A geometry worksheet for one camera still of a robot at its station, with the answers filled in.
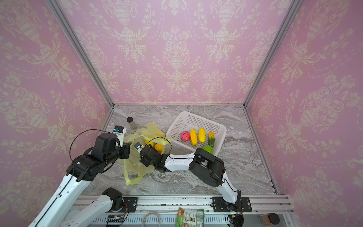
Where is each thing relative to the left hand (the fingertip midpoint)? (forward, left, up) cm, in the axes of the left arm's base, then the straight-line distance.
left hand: (130, 145), depth 71 cm
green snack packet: (-28, -31, -20) cm, 46 cm away
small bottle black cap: (+28, +11, -14) cm, 33 cm away
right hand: (+5, -3, -16) cm, 17 cm away
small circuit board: (-28, +7, -26) cm, 39 cm away
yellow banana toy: (+17, -34, -19) cm, 42 cm away
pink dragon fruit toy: (+17, -28, -17) cm, 37 cm away
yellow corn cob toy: (+19, -39, -18) cm, 47 cm away
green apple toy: (+8, -43, -17) cm, 47 cm away
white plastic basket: (+32, -29, -19) cm, 47 cm away
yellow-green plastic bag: (-3, +3, -24) cm, 24 cm away
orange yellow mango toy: (+8, -11, -16) cm, 21 cm away
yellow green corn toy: (+15, -46, -18) cm, 51 cm away
